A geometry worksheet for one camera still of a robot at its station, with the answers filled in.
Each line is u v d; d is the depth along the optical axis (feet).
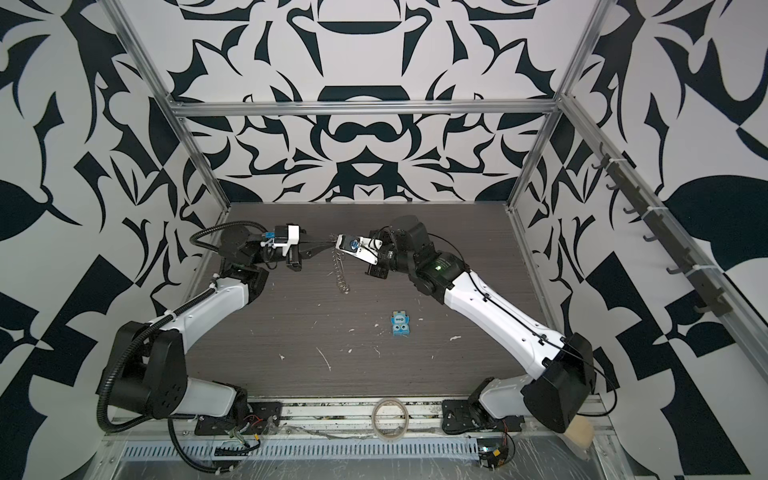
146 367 1.42
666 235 1.80
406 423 2.41
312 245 2.15
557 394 1.26
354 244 1.89
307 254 2.20
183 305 1.64
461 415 2.45
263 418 2.40
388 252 1.98
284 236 1.91
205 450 2.33
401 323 2.92
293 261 2.10
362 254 1.92
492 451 2.34
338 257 2.21
